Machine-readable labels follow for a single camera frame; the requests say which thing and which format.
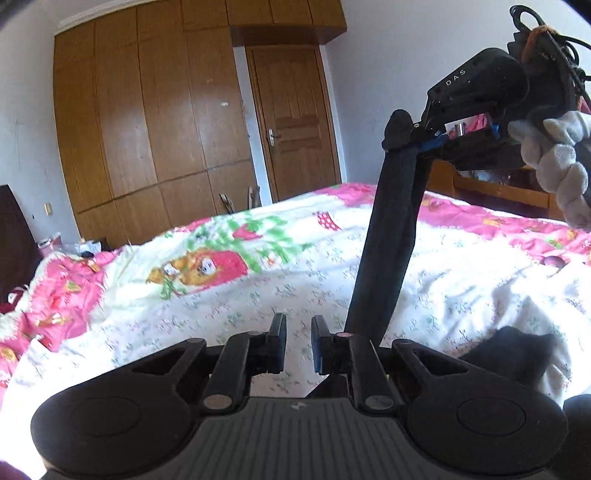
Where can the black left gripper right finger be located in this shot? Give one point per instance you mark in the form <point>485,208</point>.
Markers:
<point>352,368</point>

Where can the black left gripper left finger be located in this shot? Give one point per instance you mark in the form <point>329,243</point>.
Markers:
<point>245,356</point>

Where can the black pants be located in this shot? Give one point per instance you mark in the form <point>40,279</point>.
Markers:
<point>507,355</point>

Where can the grey gloved right hand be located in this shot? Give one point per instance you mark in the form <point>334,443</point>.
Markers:
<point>559,152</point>

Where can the wooden bed footboard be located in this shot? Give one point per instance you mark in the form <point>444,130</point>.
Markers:
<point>515,191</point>

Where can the white floral bed quilt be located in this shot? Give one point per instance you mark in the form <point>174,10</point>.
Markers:
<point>234,275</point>

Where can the pink cartoon blanket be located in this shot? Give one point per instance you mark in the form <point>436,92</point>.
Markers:
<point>66,288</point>

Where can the brown wooden door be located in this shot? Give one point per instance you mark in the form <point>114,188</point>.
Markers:
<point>291,97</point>

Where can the dark wooden headboard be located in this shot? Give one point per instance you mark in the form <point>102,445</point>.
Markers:
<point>19,254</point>

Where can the brown wooden wardrobe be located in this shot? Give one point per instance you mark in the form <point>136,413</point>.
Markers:
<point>154,111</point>

